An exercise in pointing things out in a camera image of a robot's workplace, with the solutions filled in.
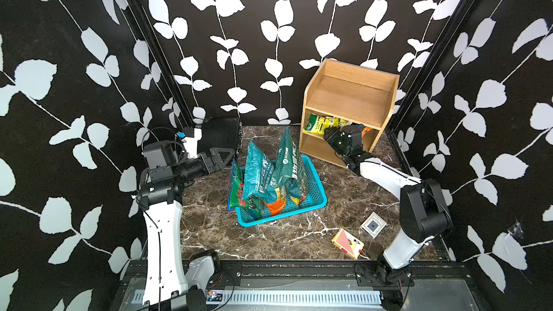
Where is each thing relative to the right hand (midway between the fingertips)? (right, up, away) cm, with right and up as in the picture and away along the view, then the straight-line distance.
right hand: (325, 127), depth 91 cm
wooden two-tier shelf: (+5, +14, 0) cm, 15 cm away
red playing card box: (+7, -45, -11) cm, 47 cm away
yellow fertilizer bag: (-3, +2, +4) cm, 5 cm away
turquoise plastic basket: (-4, -30, -1) cm, 31 cm away
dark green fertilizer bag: (-15, -16, -18) cm, 29 cm away
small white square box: (+18, -40, -7) cm, 44 cm away
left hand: (-36, -10, -24) cm, 45 cm away
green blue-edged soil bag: (-30, -31, -14) cm, 45 cm away
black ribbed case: (-51, -1, +17) cm, 53 cm away
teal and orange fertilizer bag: (-27, -20, -19) cm, 38 cm away
